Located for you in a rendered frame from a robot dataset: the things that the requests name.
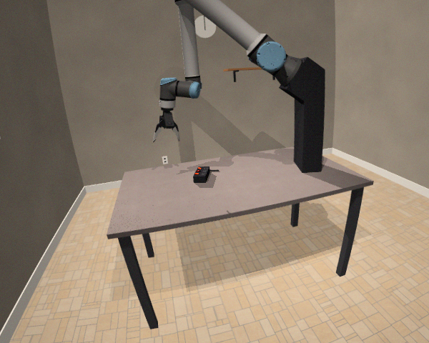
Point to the black power strip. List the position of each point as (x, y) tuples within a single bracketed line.
[(201, 173)]

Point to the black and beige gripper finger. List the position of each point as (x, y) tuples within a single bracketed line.
[(175, 129), (158, 130)]

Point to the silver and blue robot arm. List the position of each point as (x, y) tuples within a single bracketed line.
[(268, 55)]

